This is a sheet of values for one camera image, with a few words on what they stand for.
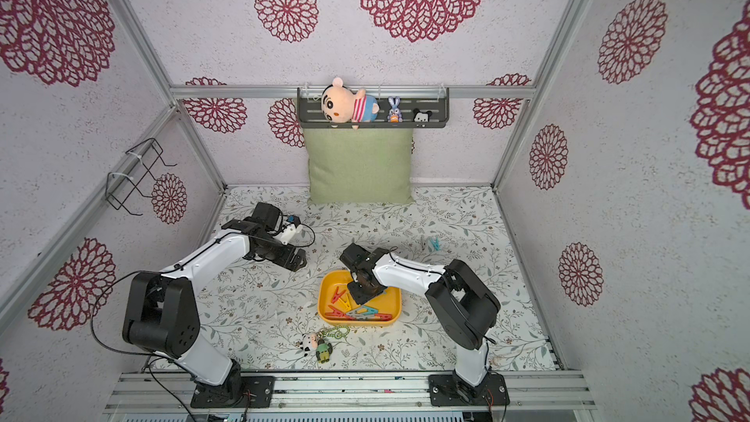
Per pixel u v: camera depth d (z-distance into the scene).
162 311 0.46
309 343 0.80
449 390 0.74
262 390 0.74
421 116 0.92
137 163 0.78
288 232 0.83
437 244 1.03
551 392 0.77
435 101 0.96
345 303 0.88
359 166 1.00
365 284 0.75
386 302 0.83
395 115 0.90
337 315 0.86
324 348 0.80
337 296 0.90
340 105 0.84
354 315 0.86
